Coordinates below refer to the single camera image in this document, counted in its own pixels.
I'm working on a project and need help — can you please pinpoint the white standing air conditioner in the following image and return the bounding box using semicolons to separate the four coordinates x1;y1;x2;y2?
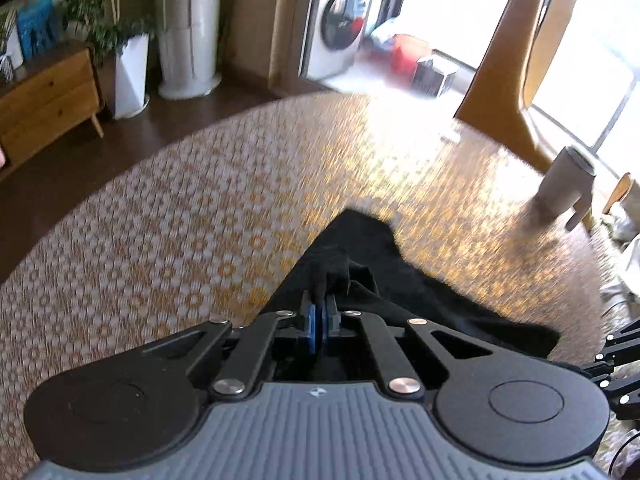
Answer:
152;0;224;101

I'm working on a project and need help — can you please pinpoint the red container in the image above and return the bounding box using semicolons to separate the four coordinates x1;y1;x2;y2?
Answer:
390;34;432;80

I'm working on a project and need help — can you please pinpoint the wooden TV cabinet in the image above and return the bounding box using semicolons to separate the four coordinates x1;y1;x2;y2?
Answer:
0;40;107;171

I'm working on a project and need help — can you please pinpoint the white crumpled cloth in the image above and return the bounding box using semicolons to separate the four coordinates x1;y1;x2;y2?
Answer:
597;200;640;311

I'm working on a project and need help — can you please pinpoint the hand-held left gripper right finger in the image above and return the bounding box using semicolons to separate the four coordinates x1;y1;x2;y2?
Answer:
321;293;497;397

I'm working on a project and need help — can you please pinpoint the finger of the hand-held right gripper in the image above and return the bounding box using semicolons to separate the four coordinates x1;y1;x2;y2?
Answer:
581;359;640;422
601;316;640;359

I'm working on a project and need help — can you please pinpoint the black stool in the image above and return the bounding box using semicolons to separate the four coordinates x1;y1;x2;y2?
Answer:
414;54;460;98

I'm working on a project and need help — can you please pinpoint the plant in white pot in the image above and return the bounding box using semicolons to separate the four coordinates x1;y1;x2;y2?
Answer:
42;0;158;120

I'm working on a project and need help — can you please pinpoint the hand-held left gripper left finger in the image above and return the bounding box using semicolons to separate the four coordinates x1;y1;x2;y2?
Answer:
141;291;321;397

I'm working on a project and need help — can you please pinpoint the curved wooden chair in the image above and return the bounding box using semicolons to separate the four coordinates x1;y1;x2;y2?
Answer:
454;0;568;176

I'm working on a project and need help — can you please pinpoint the black t-shirt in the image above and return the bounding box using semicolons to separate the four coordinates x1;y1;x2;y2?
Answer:
260;209;560;361

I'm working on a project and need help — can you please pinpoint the washing machine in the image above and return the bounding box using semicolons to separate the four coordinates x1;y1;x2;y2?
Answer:
299;0;373;81

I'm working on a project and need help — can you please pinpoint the white tumbler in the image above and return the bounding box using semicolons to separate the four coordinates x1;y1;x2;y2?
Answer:
536;144;598;232

